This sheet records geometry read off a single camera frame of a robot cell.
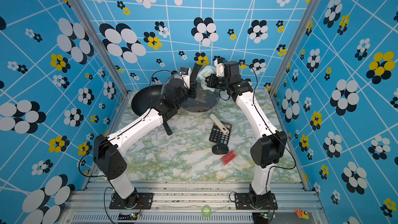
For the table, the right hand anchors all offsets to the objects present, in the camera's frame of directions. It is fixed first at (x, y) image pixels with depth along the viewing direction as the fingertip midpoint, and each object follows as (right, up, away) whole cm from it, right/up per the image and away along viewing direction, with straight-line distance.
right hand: (208, 78), depth 80 cm
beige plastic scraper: (+8, -26, +9) cm, 28 cm away
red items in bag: (+12, -44, +8) cm, 46 cm away
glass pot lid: (-1, -12, +5) cm, 13 cm away
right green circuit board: (+24, -65, -10) cm, 70 cm away
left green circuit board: (-38, -66, -8) cm, 77 cm away
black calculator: (+6, -33, +16) cm, 37 cm away
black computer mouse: (+7, -40, +9) cm, 41 cm away
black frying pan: (-45, -10, +32) cm, 56 cm away
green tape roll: (-2, -63, -9) cm, 64 cm away
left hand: (-6, -1, -3) cm, 7 cm away
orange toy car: (+42, -63, -11) cm, 76 cm away
